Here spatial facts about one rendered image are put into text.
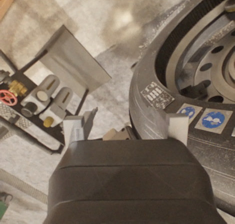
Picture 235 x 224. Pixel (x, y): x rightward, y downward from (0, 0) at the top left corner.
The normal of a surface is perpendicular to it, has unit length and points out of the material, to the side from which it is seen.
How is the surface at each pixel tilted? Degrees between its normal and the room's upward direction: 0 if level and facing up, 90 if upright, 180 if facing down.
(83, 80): 0
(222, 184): 51
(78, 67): 0
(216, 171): 62
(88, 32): 0
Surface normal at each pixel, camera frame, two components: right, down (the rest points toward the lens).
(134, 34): -0.11, 0.62
